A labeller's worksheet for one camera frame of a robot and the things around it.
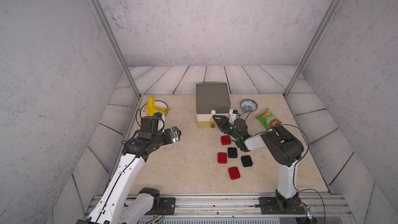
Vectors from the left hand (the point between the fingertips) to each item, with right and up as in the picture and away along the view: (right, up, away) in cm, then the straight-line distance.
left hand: (175, 133), depth 76 cm
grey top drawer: (+18, +19, +15) cm, 30 cm away
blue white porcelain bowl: (+45, +14, +36) cm, 59 cm away
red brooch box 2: (+30, -22, +7) cm, 37 cm away
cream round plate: (-19, +14, +39) cm, 45 cm away
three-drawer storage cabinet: (+17, +2, +24) cm, 29 cm away
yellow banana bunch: (-22, +11, +29) cm, 38 cm away
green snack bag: (+54, +5, +23) cm, 59 cm away
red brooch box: (+24, -16, +13) cm, 32 cm away
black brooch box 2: (+38, -17, +11) cm, 43 cm away
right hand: (+19, +6, +15) cm, 25 cm away
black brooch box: (+30, -13, +13) cm, 35 cm away
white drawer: (+16, +7, +18) cm, 25 cm away
